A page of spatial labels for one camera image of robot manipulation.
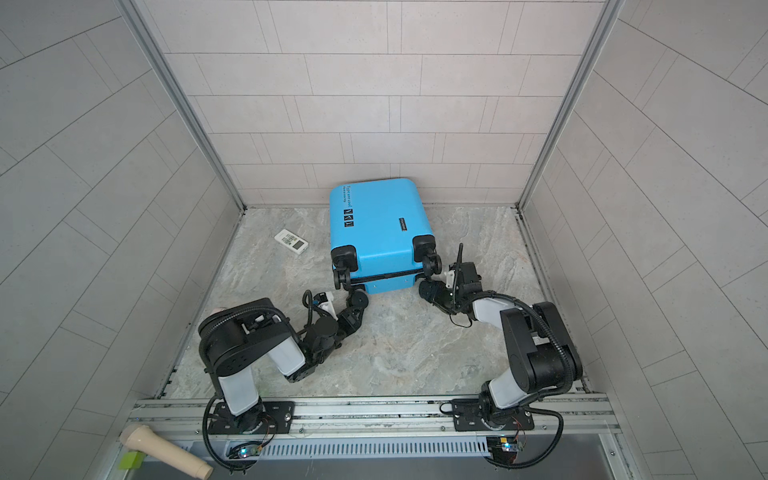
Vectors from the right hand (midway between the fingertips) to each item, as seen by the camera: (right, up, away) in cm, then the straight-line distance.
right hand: (425, 295), depth 91 cm
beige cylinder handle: (-64, -26, -27) cm, 74 cm away
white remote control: (-46, +16, +13) cm, 51 cm away
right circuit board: (+16, -30, -23) cm, 41 cm away
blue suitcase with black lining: (-13, +19, -9) cm, 24 cm away
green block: (-66, -29, -28) cm, 77 cm away
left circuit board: (-42, -27, -27) cm, 57 cm away
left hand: (-16, -3, -3) cm, 16 cm away
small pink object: (-62, -4, -3) cm, 62 cm away
